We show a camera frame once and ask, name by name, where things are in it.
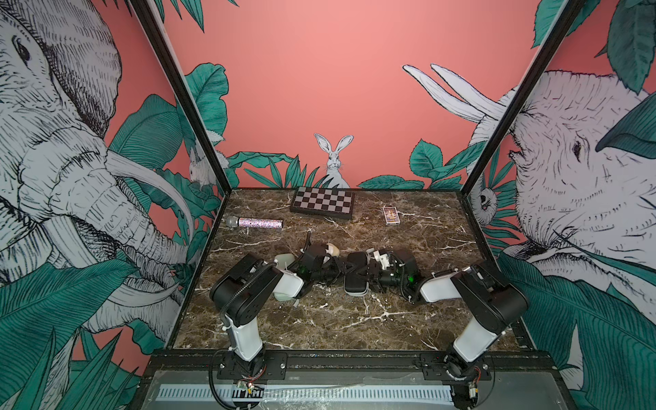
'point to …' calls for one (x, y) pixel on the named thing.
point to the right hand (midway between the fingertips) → (354, 275)
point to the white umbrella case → (332, 249)
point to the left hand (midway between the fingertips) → (358, 266)
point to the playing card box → (391, 215)
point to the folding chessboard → (323, 202)
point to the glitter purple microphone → (235, 221)
